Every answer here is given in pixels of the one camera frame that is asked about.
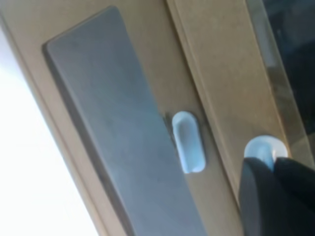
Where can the white drawer handle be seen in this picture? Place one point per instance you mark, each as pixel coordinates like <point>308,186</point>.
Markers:
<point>267,149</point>
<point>188,142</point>

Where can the cardboard shoebox drawer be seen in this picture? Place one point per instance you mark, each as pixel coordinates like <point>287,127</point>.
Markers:
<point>28,24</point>
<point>237,97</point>

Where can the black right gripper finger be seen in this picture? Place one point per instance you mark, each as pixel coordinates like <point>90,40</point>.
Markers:
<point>278,202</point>

